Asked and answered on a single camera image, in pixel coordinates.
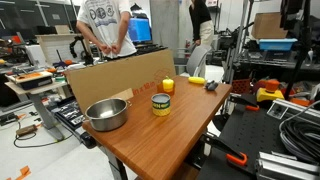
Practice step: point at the yellow corn tin can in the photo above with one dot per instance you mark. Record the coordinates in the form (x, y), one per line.
(161, 107)

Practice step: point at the aluminium extrusion rail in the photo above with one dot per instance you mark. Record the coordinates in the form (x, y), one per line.
(283, 168)

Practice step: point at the black tripod pole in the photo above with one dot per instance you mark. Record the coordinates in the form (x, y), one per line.
(300, 50)

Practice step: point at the brown cardboard box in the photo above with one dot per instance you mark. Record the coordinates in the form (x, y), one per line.
(268, 26)

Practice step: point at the red emergency stop button box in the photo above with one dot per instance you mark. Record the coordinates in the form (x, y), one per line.
(270, 91)

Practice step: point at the blue computer monitor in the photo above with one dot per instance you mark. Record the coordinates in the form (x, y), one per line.
(140, 30)

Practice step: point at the blue plastic bin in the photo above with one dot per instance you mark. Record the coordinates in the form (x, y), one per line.
(276, 44)

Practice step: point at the black tool case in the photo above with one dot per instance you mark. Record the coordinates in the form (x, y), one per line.
(68, 113)

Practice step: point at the white calibration tag card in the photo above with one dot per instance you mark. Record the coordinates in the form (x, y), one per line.
(277, 110)

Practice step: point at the white and black desk device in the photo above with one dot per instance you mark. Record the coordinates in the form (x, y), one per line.
(30, 80)

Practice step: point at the brown power adapter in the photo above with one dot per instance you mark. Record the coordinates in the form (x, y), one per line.
(26, 130)

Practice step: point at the grey office chair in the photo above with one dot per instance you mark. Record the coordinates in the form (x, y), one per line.
(197, 60)

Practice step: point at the small black robot arm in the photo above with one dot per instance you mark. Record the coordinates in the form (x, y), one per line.
(87, 53)

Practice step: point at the yellow bell pepper toy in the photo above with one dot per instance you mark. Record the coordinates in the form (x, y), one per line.
(168, 84)

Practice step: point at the stainless steel pot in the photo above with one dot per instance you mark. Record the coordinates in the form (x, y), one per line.
(106, 116)

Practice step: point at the brown cardboard sheet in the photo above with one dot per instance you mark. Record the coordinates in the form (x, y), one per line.
(110, 78)

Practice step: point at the white standing desk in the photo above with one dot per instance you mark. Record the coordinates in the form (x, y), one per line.
(40, 103)

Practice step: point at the person in white t-shirt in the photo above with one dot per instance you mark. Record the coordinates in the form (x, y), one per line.
(106, 23)

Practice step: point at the person in black top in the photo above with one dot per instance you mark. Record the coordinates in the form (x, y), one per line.
(200, 16)

